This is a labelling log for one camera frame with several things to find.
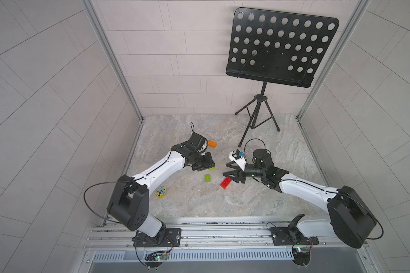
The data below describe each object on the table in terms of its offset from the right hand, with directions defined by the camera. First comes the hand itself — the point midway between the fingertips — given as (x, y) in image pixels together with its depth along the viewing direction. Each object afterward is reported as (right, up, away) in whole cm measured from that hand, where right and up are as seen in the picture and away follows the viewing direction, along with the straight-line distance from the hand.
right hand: (226, 170), depth 78 cm
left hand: (-5, +2, +4) cm, 7 cm away
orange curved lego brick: (-7, +11, +24) cm, 27 cm away
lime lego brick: (-7, +1, 0) cm, 7 cm away
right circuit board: (+29, -32, -11) cm, 45 cm away
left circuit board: (-29, -32, -13) cm, 45 cm away
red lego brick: (0, -8, +8) cm, 12 cm away
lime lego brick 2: (-9, -7, +11) cm, 16 cm away
